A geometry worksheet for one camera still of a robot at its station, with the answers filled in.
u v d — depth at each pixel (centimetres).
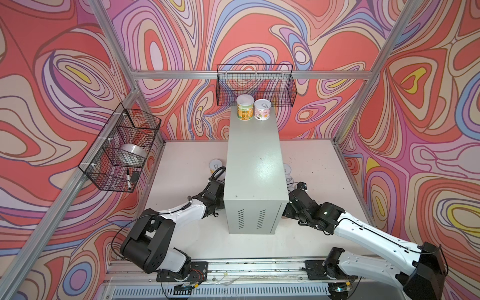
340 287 71
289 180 94
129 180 72
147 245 43
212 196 71
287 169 99
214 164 101
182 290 72
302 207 58
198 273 72
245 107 77
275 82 95
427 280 37
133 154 70
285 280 72
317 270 74
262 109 77
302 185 71
